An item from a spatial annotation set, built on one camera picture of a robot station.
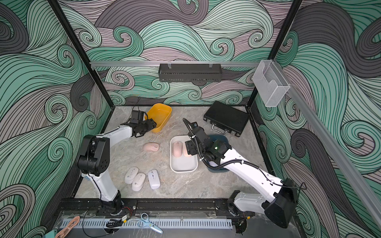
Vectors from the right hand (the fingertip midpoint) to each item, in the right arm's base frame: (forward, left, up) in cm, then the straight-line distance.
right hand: (192, 143), depth 76 cm
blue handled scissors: (-32, +23, -18) cm, 43 cm away
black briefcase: (+28, -24, -13) cm, 39 cm away
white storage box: (-3, +6, -19) cm, 20 cm away
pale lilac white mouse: (-12, +22, -18) cm, 30 cm away
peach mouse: (+5, +4, -17) cm, 18 cm away
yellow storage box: (+37, +23, -17) cm, 47 cm away
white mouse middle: (-14, +30, -17) cm, 37 cm away
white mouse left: (-10, +35, -17) cm, 40 cm away
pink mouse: (+7, +26, -16) cm, 32 cm away
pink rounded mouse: (+6, +9, -17) cm, 20 cm away
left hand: (+22, +26, -10) cm, 35 cm away
